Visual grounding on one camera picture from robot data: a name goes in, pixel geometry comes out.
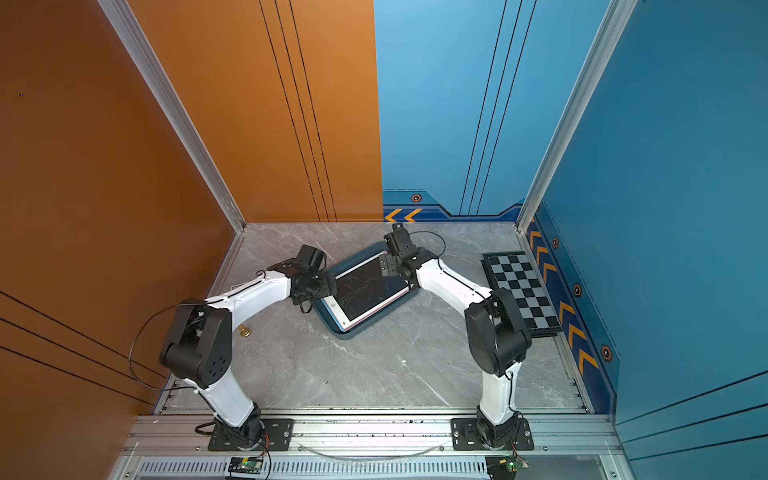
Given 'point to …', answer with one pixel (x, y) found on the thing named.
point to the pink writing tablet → (362, 291)
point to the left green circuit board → (248, 465)
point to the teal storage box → (326, 323)
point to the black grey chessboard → (517, 272)
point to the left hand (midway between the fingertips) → (327, 286)
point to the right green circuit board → (504, 467)
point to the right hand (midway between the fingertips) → (402, 257)
